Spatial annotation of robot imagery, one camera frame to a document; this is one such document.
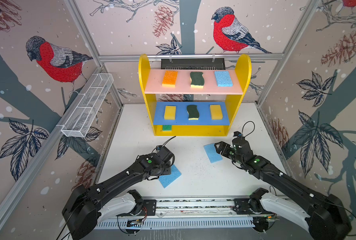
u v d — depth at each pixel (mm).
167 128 1029
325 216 386
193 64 954
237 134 745
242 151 613
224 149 727
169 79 744
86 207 388
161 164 601
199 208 748
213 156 902
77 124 702
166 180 815
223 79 755
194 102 1225
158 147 749
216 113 934
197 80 735
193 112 951
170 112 951
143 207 727
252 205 663
